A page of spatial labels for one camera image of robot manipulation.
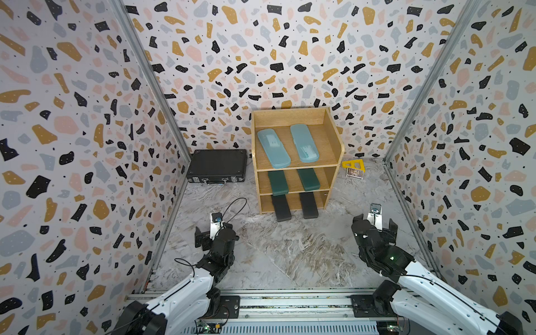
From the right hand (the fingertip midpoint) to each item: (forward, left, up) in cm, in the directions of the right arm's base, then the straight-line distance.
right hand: (377, 219), depth 78 cm
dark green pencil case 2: (+18, +25, +1) cm, 31 cm away
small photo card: (+37, -3, -15) cm, 40 cm away
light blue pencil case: (+18, +38, +17) cm, 46 cm away
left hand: (-1, +64, -5) cm, 64 cm away
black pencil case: (+12, +37, -12) cm, 40 cm away
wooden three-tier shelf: (+20, +31, +16) cm, 40 cm away
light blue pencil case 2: (+21, +27, +17) cm, 38 cm away
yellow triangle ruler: (+43, -3, -16) cm, 46 cm away
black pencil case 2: (+14, +24, -13) cm, 30 cm away
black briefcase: (+41, +74, -15) cm, 86 cm away
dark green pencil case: (+16, +38, +1) cm, 41 cm away
